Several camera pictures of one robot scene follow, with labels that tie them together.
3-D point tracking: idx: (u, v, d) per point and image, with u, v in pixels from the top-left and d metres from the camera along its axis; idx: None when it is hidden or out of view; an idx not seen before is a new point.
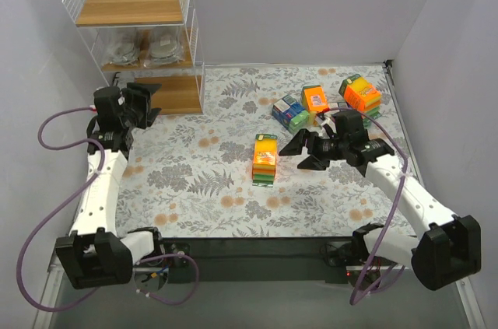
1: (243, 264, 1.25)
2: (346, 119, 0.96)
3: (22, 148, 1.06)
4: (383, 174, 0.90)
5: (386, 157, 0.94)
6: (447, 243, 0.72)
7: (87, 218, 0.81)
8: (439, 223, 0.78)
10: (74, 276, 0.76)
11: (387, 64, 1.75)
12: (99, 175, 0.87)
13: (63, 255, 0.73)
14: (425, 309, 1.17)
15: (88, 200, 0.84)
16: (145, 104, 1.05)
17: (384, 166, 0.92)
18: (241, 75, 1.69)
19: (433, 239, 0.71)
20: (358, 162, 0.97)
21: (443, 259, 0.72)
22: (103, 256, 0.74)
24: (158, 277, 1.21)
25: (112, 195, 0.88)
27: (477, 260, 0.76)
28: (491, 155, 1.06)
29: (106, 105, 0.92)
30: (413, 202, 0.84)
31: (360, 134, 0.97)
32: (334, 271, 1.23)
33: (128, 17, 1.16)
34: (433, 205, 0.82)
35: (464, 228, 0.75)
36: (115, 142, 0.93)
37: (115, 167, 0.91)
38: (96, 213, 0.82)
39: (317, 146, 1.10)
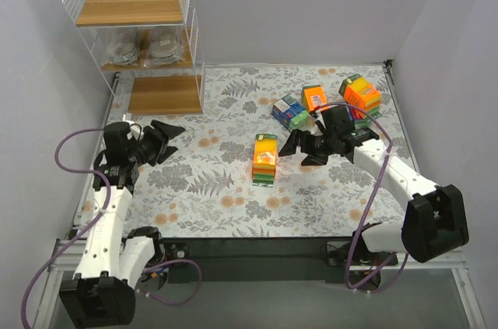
1: (243, 264, 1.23)
2: (332, 112, 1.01)
3: (22, 148, 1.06)
4: (368, 156, 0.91)
5: (371, 141, 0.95)
6: (431, 211, 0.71)
7: (92, 260, 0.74)
8: (422, 192, 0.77)
10: (77, 317, 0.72)
11: (387, 64, 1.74)
12: (106, 215, 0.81)
13: (66, 299, 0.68)
14: (424, 309, 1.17)
15: (92, 240, 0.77)
16: (159, 145, 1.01)
17: (369, 148, 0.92)
18: (241, 75, 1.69)
19: (417, 207, 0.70)
20: (345, 150, 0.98)
21: (429, 229, 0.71)
22: (107, 302, 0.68)
24: (158, 278, 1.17)
25: (117, 234, 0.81)
27: (464, 231, 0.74)
28: (491, 155, 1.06)
29: (114, 138, 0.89)
30: (398, 177, 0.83)
31: (346, 126, 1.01)
32: (334, 271, 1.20)
33: (128, 17, 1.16)
34: (417, 178, 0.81)
35: (447, 196, 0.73)
36: (120, 177, 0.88)
37: (121, 204, 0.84)
38: (101, 255, 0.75)
39: (310, 144, 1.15)
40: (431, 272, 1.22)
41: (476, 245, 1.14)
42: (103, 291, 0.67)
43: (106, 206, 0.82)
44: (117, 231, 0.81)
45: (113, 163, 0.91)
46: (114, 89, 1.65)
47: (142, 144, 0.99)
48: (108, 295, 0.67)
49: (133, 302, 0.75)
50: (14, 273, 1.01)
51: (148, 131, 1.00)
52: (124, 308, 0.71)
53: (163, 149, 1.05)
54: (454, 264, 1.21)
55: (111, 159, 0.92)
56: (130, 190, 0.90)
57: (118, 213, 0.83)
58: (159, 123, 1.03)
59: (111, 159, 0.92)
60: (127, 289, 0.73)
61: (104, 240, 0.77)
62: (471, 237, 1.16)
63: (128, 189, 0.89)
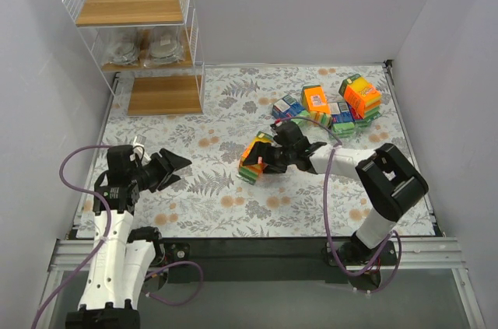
1: (243, 264, 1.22)
2: (286, 133, 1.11)
3: (22, 147, 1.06)
4: (320, 156, 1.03)
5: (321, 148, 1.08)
6: (376, 169, 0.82)
7: (95, 290, 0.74)
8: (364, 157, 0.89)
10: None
11: (387, 64, 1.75)
12: (107, 242, 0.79)
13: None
14: (424, 309, 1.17)
15: (95, 270, 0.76)
16: (163, 173, 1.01)
17: (320, 152, 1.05)
18: (241, 75, 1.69)
19: (362, 169, 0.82)
20: (306, 166, 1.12)
21: (383, 183, 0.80)
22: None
24: (158, 278, 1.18)
25: (120, 260, 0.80)
27: (418, 175, 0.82)
28: (490, 155, 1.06)
29: (117, 159, 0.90)
30: (344, 157, 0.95)
31: (302, 142, 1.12)
32: (335, 271, 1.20)
33: (128, 17, 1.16)
34: (359, 152, 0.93)
35: (385, 152, 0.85)
36: (121, 201, 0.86)
37: (123, 229, 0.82)
38: (104, 285, 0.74)
39: (270, 154, 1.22)
40: (432, 272, 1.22)
41: (476, 245, 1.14)
42: (109, 323, 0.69)
43: (108, 233, 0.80)
44: (119, 257, 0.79)
45: (115, 184, 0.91)
46: (114, 89, 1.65)
47: (147, 169, 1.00)
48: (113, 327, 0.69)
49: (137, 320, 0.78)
50: (14, 273, 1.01)
51: (155, 157, 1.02)
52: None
53: (166, 178, 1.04)
54: (454, 264, 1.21)
55: (113, 180, 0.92)
56: (131, 213, 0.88)
57: (120, 239, 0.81)
58: (167, 152, 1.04)
59: (113, 180, 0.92)
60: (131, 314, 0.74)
61: (107, 269, 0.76)
62: (471, 237, 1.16)
63: (128, 212, 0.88)
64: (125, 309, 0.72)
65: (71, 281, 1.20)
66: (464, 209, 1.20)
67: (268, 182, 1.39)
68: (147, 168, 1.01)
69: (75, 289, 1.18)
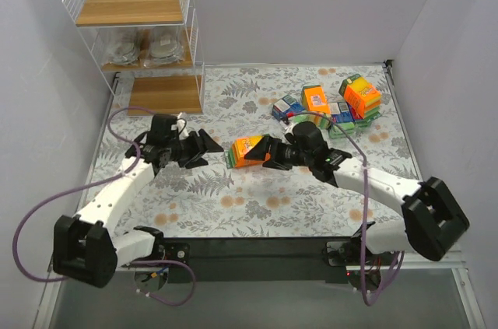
1: (243, 264, 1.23)
2: (306, 137, 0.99)
3: (22, 148, 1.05)
4: (349, 175, 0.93)
5: (346, 161, 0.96)
6: (425, 208, 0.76)
7: (94, 208, 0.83)
8: (411, 193, 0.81)
10: (58, 259, 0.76)
11: (387, 64, 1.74)
12: (124, 176, 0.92)
13: (57, 234, 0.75)
14: (424, 309, 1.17)
15: (103, 193, 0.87)
16: (194, 152, 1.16)
17: (348, 169, 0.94)
18: (241, 75, 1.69)
19: (412, 209, 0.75)
20: (325, 176, 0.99)
21: (430, 226, 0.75)
22: (89, 251, 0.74)
24: (158, 278, 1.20)
25: (126, 197, 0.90)
27: (461, 215, 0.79)
28: (490, 155, 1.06)
29: (159, 123, 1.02)
30: (384, 186, 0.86)
31: (322, 148, 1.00)
32: (335, 271, 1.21)
33: (127, 17, 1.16)
34: (400, 181, 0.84)
35: (433, 188, 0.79)
36: (151, 155, 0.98)
37: (142, 175, 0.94)
38: (105, 205, 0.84)
39: (280, 152, 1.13)
40: (431, 271, 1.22)
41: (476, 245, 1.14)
42: (91, 242, 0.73)
43: (128, 171, 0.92)
44: (126, 193, 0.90)
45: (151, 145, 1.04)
46: (114, 89, 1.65)
47: (183, 145, 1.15)
48: (94, 246, 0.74)
49: (110, 271, 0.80)
50: (14, 273, 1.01)
51: (193, 135, 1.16)
52: (102, 264, 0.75)
53: (195, 157, 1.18)
54: (454, 264, 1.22)
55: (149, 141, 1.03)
56: (153, 171, 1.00)
57: (135, 180, 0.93)
58: (205, 134, 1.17)
59: (149, 141, 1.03)
60: (111, 255, 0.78)
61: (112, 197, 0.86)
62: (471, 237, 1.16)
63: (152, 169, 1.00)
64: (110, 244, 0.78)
65: (71, 281, 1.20)
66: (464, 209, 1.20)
67: (268, 182, 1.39)
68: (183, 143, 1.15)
69: (75, 289, 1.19)
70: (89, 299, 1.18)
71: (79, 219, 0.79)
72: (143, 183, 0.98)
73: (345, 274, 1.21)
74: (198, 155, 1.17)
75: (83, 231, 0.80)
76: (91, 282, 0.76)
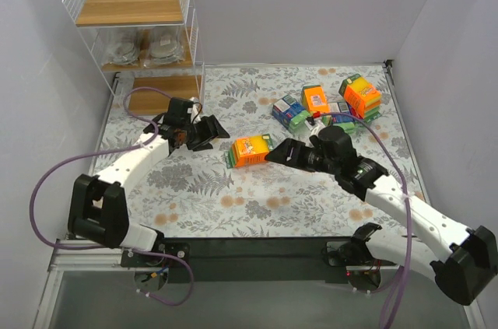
1: (243, 264, 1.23)
2: (335, 144, 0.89)
3: (21, 147, 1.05)
4: (386, 199, 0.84)
5: (382, 180, 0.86)
6: (472, 262, 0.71)
7: (113, 171, 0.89)
8: (458, 242, 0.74)
10: (73, 216, 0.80)
11: (387, 64, 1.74)
12: (142, 148, 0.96)
13: (77, 190, 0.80)
14: (425, 309, 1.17)
15: (121, 160, 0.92)
16: (205, 136, 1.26)
17: (384, 190, 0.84)
18: (241, 75, 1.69)
19: (461, 262, 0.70)
20: (354, 190, 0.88)
21: (471, 279, 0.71)
22: (106, 209, 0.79)
24: (158, 278, 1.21)
25: (142, 167, 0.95)
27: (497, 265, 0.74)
28: (490, 154, 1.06)
29: (177, 104, 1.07)
30: (426, 225, 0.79)
31: (349, 158, 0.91)
32: (334, 271, 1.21)
33: (127, 17, 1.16)
34: (446, 224, 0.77)
35: (482, 241, 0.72)
36: (166, 132, 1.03)
37: (158, 148, 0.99)
38: (123, 169, 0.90)
39: (303, 156, 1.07)
40: None
41: None
42: (107, 200, 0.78)
43: (146, 143, 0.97)
44: (143, 162, 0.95)
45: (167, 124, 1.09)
46: (114, 89, 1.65)
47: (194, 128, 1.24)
48: (109, 205, 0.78)
49: (120, 233, 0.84)
50: (13, 273, 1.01)
51: (205, 120, 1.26)
52: (114, 224, 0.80)
53: (205, 141, 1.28)
54: None
55: (167, 120, 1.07)
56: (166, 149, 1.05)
57: (152, 153, 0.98)
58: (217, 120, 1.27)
59: (166, 121, 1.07)
60: (122, 218, 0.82)
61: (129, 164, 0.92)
62: None
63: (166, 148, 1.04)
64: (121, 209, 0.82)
65: (71, 281, 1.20)
66: (464, 209, 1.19)
67: (268, 181, 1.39)
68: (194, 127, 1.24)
69: (75, 289, 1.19)
70: (89, 299, 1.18)
71: (98, 179, 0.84)
72: (158, 157, 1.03)
73: (345, 274, 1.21)
74: (208, 140, 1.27)
75: (98, 192, 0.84)
76: (102, 242, 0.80)
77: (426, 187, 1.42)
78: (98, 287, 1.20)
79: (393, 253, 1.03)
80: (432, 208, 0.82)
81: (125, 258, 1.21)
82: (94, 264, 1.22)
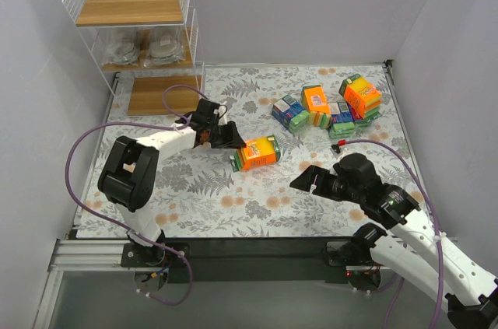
1: (243, 264, 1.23)
2: (358, 171, 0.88)
3: (22, 147, 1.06)
4: (416, 238, 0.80)
5: (412, 215, 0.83)
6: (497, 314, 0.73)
7: (149, 139, 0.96)
8: (486, 293, 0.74)
10: (105, 170, 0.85)
11: (387, 64, 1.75)
12: (174, 131, 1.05)
13: (116, 146, 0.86)
14: (424, 309, 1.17)
15: (158, 134, 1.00)
16: (229, 140, 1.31)
17: (416, 228, 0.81)
18: (241, 75, 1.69)
19: (488, 316, 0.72)
20: (382, 219, 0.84)
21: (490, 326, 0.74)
22: (139, 166, 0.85)
24: (158, 277, 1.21)
25: (171, 145, 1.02)
27: None
28: (491, 155, 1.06)
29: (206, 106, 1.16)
30: (456, 270, 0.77)
31: (374, 184, 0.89)
32: (334, 271, 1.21)
33: (127, 17, 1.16)
34: (475, 273, 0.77)
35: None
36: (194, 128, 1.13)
37: (187, 135, 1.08)
38: (155, 140, 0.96)
39: (327, 183, 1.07)
40: None
41: (472, 245, 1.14)
42: (144, 157, 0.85)
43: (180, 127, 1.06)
44: (173, 142, 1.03)
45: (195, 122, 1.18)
46: (114, 89, 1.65)
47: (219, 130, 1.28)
48: (144, 162, 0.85)
49: (144, 199, 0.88)
50: (13, 273, 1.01)
51: (230, 125, 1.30)
52: (142, 183, 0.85)
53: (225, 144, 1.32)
54: None
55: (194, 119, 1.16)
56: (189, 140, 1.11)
57: (182, 137, 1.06)
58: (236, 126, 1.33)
59: (194, 120, 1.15)
60: (149, 182, 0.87)
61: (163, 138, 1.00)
62: (468, 238, 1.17)
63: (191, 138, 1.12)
64: (152, 172, 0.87)
65: (71, 281, 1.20)
66: (463, 209, 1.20)
67: (268, 182, 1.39)
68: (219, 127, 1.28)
69: (75, 289, 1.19)
70: (89, 300, 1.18)
71: (135, 141, 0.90)
72: (184, 145, 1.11)
73: (345, 274, 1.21)
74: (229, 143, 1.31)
75: (131, 156, 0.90)
76: (126, 199, 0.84)
77: (426, 188, 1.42)
78: (98, 286, 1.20)
79: (399, 267, 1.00)
80: (461, 250, 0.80)
81: (125, 258, 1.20)
82: (94, 264, 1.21)
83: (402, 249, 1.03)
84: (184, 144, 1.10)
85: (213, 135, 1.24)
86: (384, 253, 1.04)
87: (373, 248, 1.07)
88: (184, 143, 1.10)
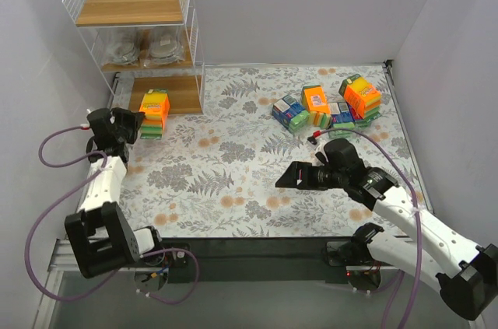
1: (243, 264, 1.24)
2: (341, 153, 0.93)
3: (22, 147, 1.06)
4: (395, 212, 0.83)
5: (391, 190, 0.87)
6: (481, 281, 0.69)
7: (92, 198, 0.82)
8: (468, 260, 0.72)
10: (83, 261, 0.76)
11: (387, 64, 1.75)
12: (103, 171, 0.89)
13: (72, 233, 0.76)
14: (425, 309, 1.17)
15: (92, 187, 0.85)
16: (133, 121, 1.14)
17: (394, 202, 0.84)
18: (241, 75, 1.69)
19: (468, 279, 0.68)
20: (364, 199, 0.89)
21: (480, 299, 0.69)
22: (110, 228, 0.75)
24: (158, 278, 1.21)
25: (116, 184, 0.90)
27: None
28: (491, 155, 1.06)
29: (101, 125, 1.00)
30: (436, 239, 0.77)
31: (356, 167, 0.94)
32: (334, 271, 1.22)
33: (127, 17, 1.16)
34: (456, 241, 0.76)
35: (491, 259, 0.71)
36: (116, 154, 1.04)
37: (117, 166, 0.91)
38: (102, 194, 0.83)
39: (313, 176, 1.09)
40: None
41: None
42: (107, 217, 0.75)
43: (105, 164, 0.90)
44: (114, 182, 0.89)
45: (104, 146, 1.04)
46: (114, 89, 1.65)
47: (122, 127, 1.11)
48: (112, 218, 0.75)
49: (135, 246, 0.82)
50: (12, 272, 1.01)
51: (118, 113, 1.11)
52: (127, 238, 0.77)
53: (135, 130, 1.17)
54: None
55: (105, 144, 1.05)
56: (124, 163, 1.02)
57: (116, 170, 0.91)
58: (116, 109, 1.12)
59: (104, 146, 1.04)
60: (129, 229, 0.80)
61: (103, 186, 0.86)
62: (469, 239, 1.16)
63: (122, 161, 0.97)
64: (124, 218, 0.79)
65: (71, 281, 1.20)
66: (464, 209, 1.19)
67: (268, 181, 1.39)
68: (120, 124, 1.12)
69: (75, 289, 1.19)
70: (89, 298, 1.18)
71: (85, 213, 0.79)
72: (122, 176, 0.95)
73: (345, 274, 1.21)
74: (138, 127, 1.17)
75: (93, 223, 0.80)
76: (121, 259, 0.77)
77: (426, 187, 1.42)
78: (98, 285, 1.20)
79: (397, 259, 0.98)
80: (442, 223, 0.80)
81: None
82: None
83: (398, 241, 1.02)
84: (122, 172, 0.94)
85: (124, 137, 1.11)
86: (380, 245, 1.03)
87: (372, 243, 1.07)
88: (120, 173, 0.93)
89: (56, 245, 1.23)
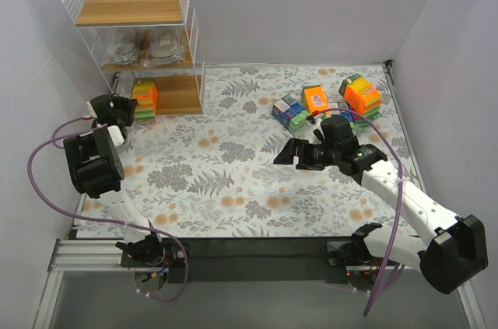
1: (242, 264, 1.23)
2: (334, 127, 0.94)
3: (22, 147, 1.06)
4: (380, 182, 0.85)
5: (380, 165, 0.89)
6: (455, 247, 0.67)
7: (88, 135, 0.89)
8: (444, 227, 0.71)
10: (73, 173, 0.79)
11: (387, 64, 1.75)
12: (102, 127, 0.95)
13: (68, 152, 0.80)
14: (424, 309, 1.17)
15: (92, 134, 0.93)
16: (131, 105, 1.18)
17: (380, 173, 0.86)
18: (241, 75, 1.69)
19: (440, 243, 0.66)
20: (351, 171, 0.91)
21: (456, 264, 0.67)
22: (99, 142, 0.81)
24: (158, 277, 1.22)
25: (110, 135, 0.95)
27: (484, 257, 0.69)
28: (490, 155, 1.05)
29: (100, 108, 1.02)
30: (415, 208, 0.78)
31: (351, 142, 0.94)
32: (334, 271, 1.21)
33: (127, 17, 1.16)
34: (436, 210, 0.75)
35: (468, 228, 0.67)
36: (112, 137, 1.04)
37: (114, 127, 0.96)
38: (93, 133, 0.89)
39: (309, 153, 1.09)
40: None
41: None
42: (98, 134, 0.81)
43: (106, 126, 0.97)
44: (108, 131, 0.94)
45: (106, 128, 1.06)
46: (114, 89, 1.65)
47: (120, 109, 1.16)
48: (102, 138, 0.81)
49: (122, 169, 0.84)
50: (12, 272, 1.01)
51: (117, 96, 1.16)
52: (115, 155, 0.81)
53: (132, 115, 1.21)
54: None
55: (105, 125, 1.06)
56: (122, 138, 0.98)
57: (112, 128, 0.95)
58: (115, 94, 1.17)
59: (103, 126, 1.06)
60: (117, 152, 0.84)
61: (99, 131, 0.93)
62: None
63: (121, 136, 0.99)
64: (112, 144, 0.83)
65: (72, 281, 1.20)
66: (464, 209, 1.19)
67: (268, 181, 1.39)
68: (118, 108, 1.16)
69: (75, 289, 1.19)
70: (89, 299, 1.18)
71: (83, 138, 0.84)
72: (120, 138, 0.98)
73: (345, 274, 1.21)
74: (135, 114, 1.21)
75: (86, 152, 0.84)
76: (108, 175, 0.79)
77: (426, 187, 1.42)
78: (98, 285, 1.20)
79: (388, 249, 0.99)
80: (426, 195, 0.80)
81: (125, 258, 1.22)
82: (93, 263, 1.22)
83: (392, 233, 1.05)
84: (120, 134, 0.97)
85: (122, 120, 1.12)
86: (373, 236, 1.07)
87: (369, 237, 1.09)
88: (117, 136, 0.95)
89: (56, 244, 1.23)
